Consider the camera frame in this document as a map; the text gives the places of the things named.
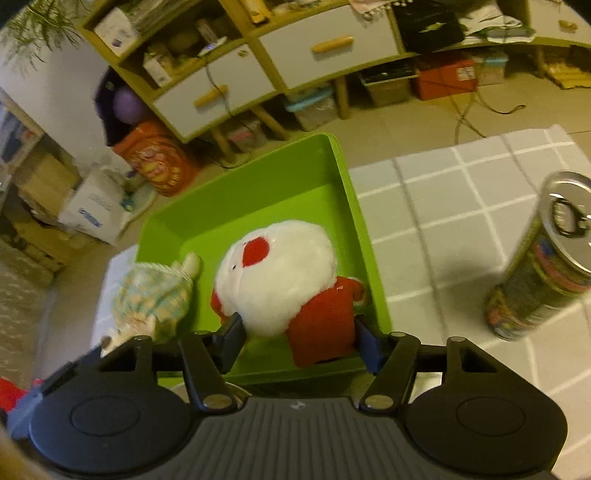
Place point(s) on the plush doll blue dress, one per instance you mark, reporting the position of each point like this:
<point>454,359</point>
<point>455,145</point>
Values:
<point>151,301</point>

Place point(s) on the white red plush doll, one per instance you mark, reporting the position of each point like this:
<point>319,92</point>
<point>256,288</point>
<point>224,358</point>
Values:
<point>283,280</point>

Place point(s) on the purple ball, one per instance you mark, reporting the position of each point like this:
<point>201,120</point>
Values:
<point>128,107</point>

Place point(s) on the orange snack bag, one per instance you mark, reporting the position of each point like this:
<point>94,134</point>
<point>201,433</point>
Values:
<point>155,153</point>

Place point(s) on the black box on shelf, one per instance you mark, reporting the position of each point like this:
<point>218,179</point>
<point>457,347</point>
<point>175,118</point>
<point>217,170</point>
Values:
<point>427,26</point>

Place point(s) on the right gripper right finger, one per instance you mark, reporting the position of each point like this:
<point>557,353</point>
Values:
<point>391,358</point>

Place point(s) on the grey checked tablecloth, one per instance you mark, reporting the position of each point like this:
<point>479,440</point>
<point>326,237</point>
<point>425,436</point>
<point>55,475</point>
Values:
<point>443,224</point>

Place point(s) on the wooden shelf cabinet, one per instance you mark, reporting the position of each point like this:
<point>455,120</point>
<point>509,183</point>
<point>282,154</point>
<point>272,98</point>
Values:
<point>284,56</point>

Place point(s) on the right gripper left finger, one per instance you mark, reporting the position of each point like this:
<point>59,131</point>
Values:
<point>207,357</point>

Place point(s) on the white paper bag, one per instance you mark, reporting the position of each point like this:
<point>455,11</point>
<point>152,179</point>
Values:
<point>96,208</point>

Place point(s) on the tall printed can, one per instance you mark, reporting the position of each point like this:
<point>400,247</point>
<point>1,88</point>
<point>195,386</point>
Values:
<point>551,266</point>

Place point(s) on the potted spider plant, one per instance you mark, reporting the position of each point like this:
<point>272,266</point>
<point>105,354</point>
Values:
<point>40,27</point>

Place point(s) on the red storage box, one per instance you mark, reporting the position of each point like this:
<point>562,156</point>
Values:
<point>444,75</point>

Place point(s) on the green plastic bin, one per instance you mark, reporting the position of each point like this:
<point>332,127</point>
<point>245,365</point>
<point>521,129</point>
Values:
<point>305,180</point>

